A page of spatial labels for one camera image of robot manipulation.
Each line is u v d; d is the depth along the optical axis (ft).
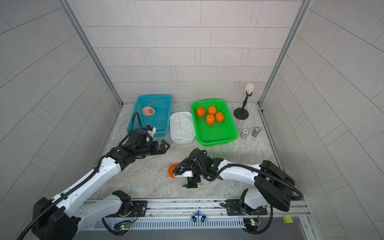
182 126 3.22
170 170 2.62
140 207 2.33
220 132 3.25
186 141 3.00
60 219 1.19
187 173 2.21
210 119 3.33
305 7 2.33
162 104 3.67
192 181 2.19
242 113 3.56
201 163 2.01
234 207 2.33
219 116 3.34
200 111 3.45
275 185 1.37
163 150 2.24
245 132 3.07
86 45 2.73
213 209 2.37
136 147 1.90
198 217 2.23
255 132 3.18
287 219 2.19
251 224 2.23
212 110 3.45
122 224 2.28
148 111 3.35
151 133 2.30
